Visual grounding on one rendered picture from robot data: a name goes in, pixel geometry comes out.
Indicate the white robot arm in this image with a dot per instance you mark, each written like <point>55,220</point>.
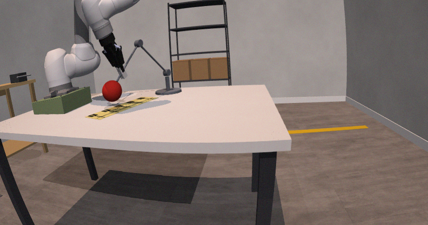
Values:
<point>61,67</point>

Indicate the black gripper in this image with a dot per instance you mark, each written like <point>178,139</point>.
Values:
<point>114,54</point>

